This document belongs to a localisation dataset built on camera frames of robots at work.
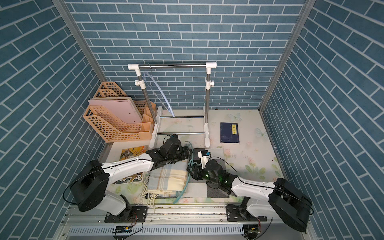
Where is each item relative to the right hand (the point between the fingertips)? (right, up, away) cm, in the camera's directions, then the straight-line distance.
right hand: (189, 170), depth 79 cm
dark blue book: (+27, +18, +29) cm, 43 cm away
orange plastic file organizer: (-48, +22, +12) cm, 54 cm away
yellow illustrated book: (-41, +5, +17) cm, 44 cm away
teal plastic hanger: (+1, +3, +4) cm, 5 cm away
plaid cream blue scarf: (-14, -6, +2) cm, 15 cm away
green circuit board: (-32, -27, -7) cm, 42 cm away
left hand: (+2, +7, +5) cm, 9 cm away
